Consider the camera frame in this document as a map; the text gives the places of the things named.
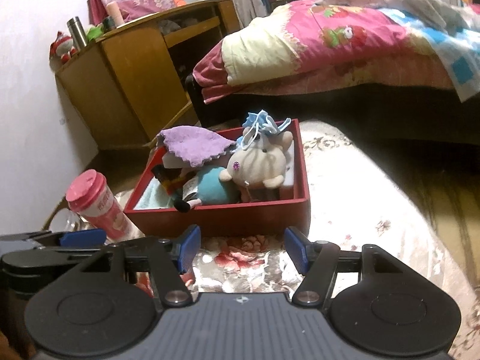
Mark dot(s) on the floral satin tablecloth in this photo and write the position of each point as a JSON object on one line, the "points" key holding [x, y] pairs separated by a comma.
{"points": [[353, 202]]}

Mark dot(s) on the steel thermos bottle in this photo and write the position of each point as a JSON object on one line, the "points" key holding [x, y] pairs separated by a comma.
{"points": [[77, 32]]}

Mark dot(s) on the purple cloth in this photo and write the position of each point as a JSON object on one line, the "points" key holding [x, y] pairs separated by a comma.
{"points": [[192, 146]]}

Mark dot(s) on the white sponge block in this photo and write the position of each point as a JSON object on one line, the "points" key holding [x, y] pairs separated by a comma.
{"points": [[289, 180]]}

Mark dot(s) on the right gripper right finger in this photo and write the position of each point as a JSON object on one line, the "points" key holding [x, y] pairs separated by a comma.
{"points": [[319, 263]]}

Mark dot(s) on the pink lidded paper cup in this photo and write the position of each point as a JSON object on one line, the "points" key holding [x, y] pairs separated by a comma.
{"points": [[90, 197]]}

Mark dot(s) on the blue face mask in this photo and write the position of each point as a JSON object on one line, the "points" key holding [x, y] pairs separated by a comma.
{"points": [[260, 123]]}

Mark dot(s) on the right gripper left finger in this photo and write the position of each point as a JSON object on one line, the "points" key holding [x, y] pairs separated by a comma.
{"points": [[165, 261]]}

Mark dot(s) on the wooden corner cabinet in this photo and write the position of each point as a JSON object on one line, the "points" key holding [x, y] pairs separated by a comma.
{"points": [[131, 83]]}

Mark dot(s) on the red cardboard box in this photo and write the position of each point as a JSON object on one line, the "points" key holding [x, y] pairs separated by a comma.
{"points": [[240, 219]]}

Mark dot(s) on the green toy on cabinet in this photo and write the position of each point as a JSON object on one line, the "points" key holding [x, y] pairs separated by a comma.
{"points": [[94, 32]]}

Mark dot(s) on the pink bottle on cabinet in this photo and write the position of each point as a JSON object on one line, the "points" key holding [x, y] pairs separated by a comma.
{"points": [[113, 10]]}

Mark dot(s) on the red santa figurine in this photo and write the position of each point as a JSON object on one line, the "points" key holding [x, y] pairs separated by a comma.
{"points": [[62, 48]]}

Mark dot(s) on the beige mouse plush toy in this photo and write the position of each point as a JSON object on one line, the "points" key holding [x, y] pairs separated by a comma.
{"points": [[261, 161]]}

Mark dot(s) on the light green towel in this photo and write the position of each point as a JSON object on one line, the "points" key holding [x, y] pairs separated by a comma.
{"points": [[154, 197]]}

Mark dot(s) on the colourful patchwork quilt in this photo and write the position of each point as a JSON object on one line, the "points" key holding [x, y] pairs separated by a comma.
{"points": [[309, 46]]}

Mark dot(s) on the pink pig plush toy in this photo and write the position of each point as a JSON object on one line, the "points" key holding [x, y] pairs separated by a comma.
{"points": [[205, 189]]}

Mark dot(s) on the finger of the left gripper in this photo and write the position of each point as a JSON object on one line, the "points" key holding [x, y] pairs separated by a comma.
{"points": [[89, 238]]}

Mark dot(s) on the rainbow striped knit hat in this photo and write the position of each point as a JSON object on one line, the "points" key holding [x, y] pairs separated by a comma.
{"points": [[171, 179]]}

